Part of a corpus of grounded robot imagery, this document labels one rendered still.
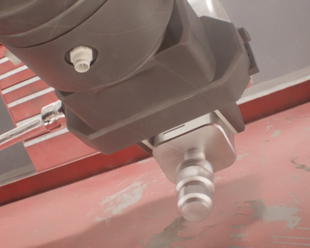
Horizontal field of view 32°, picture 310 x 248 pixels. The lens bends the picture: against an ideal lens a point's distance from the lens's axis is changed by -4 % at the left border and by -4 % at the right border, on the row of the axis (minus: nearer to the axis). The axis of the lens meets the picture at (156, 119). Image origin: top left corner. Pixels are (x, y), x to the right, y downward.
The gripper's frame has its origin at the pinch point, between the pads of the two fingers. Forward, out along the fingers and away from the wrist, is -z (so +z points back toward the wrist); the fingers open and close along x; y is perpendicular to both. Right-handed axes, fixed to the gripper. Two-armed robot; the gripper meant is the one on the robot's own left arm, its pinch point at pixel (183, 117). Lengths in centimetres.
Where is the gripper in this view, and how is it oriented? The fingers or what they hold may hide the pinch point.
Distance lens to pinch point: 38.5
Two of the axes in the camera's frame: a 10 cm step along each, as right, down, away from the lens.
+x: 8.8, -3.7, -2.8
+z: -4.4, -4.6, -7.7
